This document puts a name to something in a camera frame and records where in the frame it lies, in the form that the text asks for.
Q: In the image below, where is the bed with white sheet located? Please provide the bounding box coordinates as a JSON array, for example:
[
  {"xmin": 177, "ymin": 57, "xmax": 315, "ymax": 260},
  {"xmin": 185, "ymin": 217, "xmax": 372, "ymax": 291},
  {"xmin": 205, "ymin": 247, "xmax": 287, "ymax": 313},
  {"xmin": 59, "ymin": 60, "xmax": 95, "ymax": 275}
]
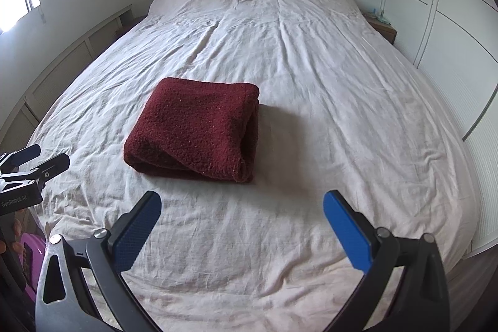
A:
[{"xmin": 23, "ymin": 0, "xmax": 477, "ymax": 332}]

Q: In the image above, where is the white wardrobe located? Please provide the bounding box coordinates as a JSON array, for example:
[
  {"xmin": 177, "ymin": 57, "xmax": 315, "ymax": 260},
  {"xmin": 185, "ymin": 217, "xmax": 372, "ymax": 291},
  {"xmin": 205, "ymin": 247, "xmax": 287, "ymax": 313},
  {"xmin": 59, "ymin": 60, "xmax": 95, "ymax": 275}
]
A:
[{"xmin": 379, "ymin": 0, "xmax": 498, "ymax": 259}]

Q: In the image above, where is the wooden nightstand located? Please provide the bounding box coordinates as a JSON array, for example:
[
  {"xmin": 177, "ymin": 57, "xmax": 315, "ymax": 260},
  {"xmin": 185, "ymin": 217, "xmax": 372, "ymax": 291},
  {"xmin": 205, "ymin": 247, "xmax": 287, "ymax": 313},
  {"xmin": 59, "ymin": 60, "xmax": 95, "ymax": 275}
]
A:
[
  {"xmin": 364, "ymin": 11, "xmax": 397, "ymax": 45},
  {"xmin": 117, "ymin": 15, "xmax": 146, "ymax": 39}
]

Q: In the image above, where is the purple plastic object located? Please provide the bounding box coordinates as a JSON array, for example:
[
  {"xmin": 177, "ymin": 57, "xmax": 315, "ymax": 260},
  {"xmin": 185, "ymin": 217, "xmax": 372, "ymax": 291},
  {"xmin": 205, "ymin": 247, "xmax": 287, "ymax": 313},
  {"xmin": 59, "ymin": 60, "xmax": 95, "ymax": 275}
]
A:
[{"xmin": 17, "ymin": 232, "xmax": 49, "ymax": 294}]

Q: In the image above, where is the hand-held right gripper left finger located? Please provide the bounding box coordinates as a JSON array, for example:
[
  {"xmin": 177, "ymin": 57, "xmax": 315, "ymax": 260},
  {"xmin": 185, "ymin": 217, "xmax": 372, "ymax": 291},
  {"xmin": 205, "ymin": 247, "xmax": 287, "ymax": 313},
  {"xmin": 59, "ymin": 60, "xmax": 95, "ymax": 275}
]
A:
[{"xmin": 35, "ymin": 191, "xmax": 162, "ymax": 332}]

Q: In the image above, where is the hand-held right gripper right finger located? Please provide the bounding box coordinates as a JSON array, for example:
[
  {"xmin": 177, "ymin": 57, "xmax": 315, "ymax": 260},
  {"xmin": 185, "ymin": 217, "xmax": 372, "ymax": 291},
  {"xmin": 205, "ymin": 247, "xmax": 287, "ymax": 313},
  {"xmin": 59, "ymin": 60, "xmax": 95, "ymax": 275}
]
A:
[{"xmin": 323, "ymin": 190, "xmax": 452, "ymax": 332}]

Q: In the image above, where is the person's left hand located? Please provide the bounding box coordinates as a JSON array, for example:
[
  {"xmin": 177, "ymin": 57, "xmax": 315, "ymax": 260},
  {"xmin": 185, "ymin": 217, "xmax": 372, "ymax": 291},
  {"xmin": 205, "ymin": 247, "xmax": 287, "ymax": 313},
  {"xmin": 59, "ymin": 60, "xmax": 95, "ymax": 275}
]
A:
[{"xmin": 0, "ymin": 217, "xmax": 24, "ymax": 255}]

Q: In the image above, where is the dark red knit sweater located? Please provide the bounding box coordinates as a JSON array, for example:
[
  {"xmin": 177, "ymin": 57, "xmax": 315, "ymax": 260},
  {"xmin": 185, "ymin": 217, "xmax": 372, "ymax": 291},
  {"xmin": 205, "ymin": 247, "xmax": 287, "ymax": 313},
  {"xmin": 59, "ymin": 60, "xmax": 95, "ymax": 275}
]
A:
[{"xmin": 124, "ymin": 77, "xmax": 261, "ymax": 184}]

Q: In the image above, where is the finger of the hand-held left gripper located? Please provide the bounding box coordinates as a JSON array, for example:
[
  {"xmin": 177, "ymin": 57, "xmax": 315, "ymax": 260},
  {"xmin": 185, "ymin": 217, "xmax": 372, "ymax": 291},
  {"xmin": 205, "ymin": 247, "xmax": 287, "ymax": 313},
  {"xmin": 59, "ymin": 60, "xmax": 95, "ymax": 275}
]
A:
[
  {"xmin": 0, "ymin": 144, "xmax": 41, "ymax": 173},
  {"xmin": 0, "ymin": 153, "xmax": 71, "ymax": 187}
]

